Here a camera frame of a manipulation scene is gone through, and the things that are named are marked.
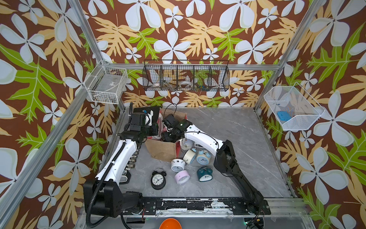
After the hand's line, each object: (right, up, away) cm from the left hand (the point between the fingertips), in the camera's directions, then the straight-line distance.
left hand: (158, 124), depth 83 cm
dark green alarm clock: (+27, -27, -4) cm, 39 cm away
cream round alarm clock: (+18, -20, +4) cm, 27 cm away
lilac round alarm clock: (+14, -29, -5) cm, 33 cm away
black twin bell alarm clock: (0, -32, -3) cm, 32 cm away
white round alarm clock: (+11, -24, -1) cm, 26 cm away
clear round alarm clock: (+17, -13, +8) cm, 23 cm away
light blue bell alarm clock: (+27, -20, +1) cm, 34 cm away
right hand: (+3, -8, +8) cm, 12 cm away
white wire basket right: (+80, +11, +1) cm, 81 cm away
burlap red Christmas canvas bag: (+5, -15, -4) cm, 16 cm away
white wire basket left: (-32, +25, +3) cm, 40 cm away
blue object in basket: (+72, +5, -3) cm, 73 cm away
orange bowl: (+9, -46, -17) cm, 50 cm away
